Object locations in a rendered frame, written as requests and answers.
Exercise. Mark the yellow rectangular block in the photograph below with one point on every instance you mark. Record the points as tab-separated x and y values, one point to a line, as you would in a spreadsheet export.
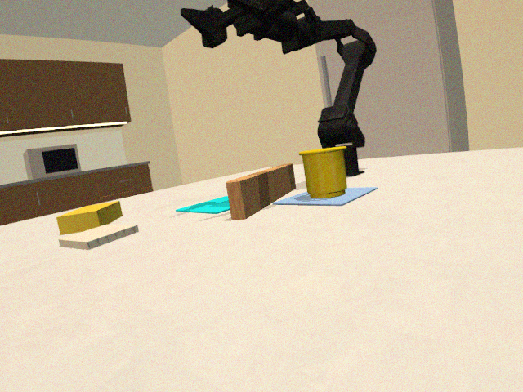
89	217

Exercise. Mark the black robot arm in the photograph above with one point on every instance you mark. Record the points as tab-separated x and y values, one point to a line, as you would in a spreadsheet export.
337	124

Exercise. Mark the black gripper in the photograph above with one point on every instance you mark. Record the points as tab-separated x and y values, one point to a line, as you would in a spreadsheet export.
261	18

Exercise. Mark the yellow cup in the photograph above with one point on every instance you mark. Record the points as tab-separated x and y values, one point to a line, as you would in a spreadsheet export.
325	172

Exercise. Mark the brown rectangular wooden block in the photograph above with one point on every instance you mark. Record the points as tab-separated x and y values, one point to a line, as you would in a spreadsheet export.
249	194

